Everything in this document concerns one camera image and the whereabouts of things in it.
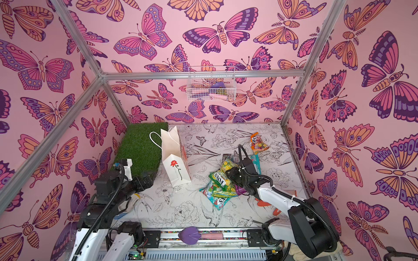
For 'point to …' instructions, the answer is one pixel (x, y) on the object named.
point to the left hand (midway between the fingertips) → (149, 172)
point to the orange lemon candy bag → (257, 144)
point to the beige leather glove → (297, 255)
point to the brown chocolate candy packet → (225, 156)
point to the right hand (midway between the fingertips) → (227, 171)
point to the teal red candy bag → (219, 202)
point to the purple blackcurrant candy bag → (240, 190)
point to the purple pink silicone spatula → (190, 235)
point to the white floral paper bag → (173, 156)
